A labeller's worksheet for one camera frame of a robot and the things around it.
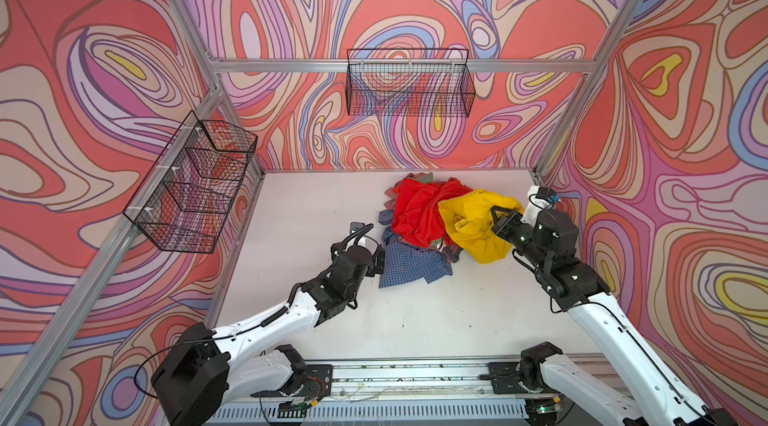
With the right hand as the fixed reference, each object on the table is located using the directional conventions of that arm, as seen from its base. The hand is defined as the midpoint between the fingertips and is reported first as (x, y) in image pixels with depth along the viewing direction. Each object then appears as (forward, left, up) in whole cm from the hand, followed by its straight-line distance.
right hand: (492, 213), depth 73 cm
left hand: (0, +31, -12) cm, 33 cm away
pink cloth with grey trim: (+5, +6, -26) cm, 27 cm away
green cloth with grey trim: (+35, +10, -23) cm, 44 cm away
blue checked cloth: (0, +22, -24) cm, 32 cm away
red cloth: (+10, +17, -14) cm, 24 cm away
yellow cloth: (-1, +6, -1) cm, 6 cm away
